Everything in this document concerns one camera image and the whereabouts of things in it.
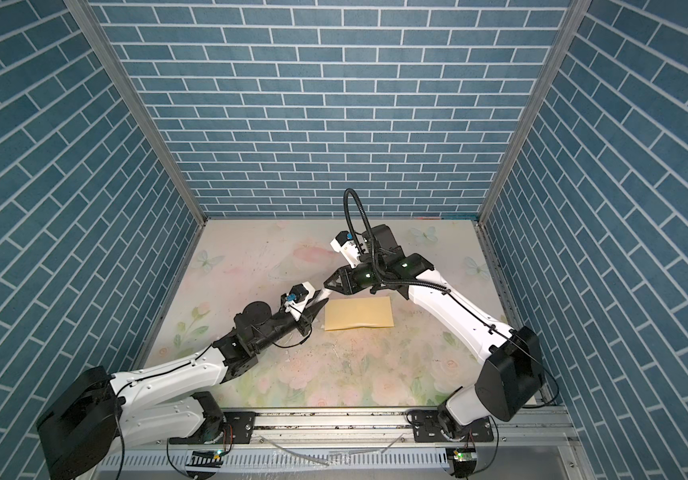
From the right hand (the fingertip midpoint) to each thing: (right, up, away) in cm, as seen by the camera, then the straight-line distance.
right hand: (327, 279), depth 74 cm
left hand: (-1, -5, +2) cm, 5 cm away
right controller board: (+34, -45, -1) cm, 57 cm away
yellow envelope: (+10, -13, +22) cm, 28 cm away
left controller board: (-29, -44, -2) cm, 53 cm away
